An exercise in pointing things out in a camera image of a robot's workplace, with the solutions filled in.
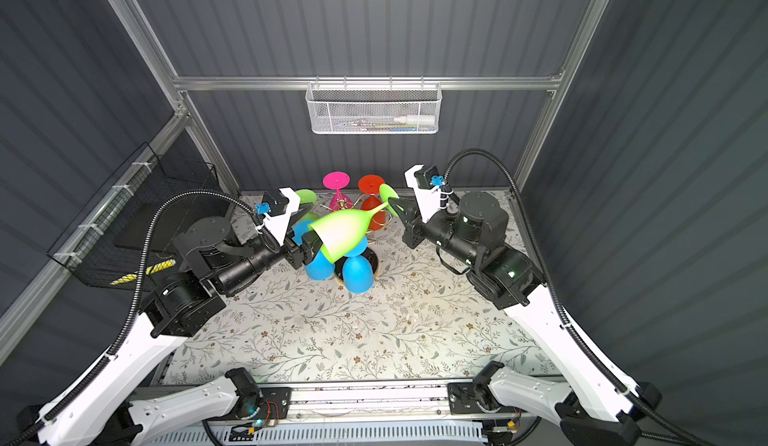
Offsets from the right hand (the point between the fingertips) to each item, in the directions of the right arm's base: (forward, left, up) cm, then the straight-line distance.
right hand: (395, 201), depth 57 cm
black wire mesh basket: (-1, +66, -11) cm, 67 cm away
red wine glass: (+20, +7, -15) cm, 26 cm away
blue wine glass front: (-2, +10, -23) cm, 25 cm away
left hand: (-3, +14, 0) cm, 14 cm away
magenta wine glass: (+22, +16, -15) cm, 31 cm away
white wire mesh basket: (+77, +10, -24) cm, 81 cm away
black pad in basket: (+4, +63, -13) cm, 65 cm away
